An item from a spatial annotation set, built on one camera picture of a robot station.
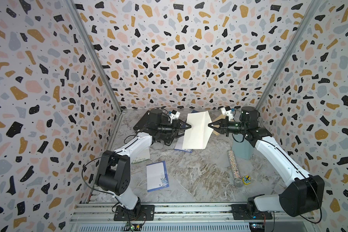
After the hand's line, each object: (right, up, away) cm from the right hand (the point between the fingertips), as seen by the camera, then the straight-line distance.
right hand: (209, 126), depth 72 cm
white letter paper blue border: (-29, -30, +14) cm, 44 cm away
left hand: (-10, -2, +4) cm, 11 cm away
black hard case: (-23, -1, 0) cm, 23 cm away
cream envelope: (-6, -5, +2) cm, 8 cm away
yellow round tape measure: (+24, -31, +12) cm, 42 cm away
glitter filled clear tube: (+18, -31, +10) cm, 37 cm away
